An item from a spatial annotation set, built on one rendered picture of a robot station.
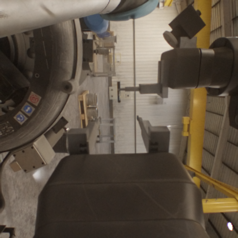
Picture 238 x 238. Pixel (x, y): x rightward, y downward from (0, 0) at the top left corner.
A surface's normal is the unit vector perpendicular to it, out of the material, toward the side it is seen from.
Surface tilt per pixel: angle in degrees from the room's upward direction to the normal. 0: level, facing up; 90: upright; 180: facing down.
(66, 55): 46
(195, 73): 90
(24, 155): 90
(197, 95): 90
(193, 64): 90
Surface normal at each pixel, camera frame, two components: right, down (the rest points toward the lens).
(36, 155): 0.00, 0.30
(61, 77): 0.48, 0.40
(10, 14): 0.67, 0.74
